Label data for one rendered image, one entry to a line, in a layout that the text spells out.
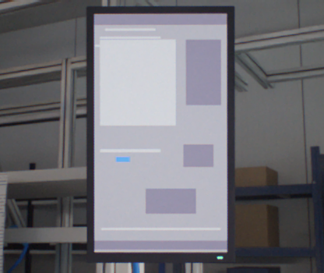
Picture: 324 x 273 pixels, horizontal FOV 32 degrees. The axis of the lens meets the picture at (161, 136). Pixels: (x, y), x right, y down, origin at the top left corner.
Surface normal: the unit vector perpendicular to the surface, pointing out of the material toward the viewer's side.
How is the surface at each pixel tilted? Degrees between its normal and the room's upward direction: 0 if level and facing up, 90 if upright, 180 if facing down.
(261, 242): 90
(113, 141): 101
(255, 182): 90
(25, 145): 90
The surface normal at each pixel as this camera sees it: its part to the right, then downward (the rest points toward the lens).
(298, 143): -0.43, -0.17
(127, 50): 0.00, 0.00
